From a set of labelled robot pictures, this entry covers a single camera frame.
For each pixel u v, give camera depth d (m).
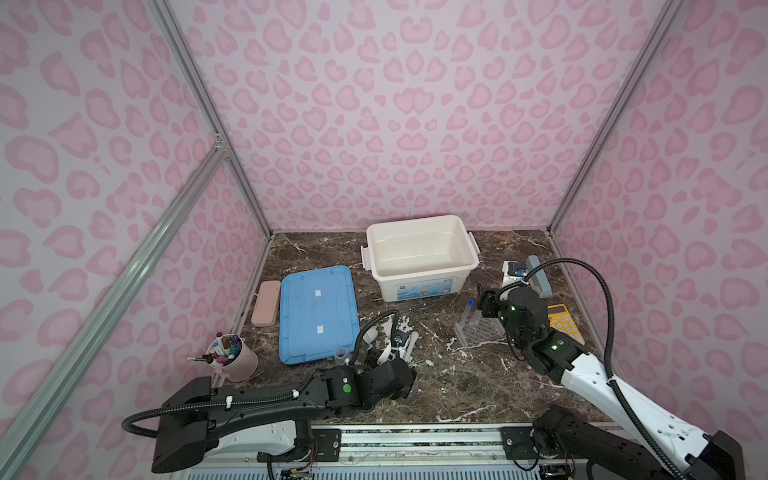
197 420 0.42
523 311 0.54
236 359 0.77
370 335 0.88
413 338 0.90
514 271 0.64
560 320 0.93
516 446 0.73
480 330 0.91
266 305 0.98
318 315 0.97
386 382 0.55
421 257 1.08
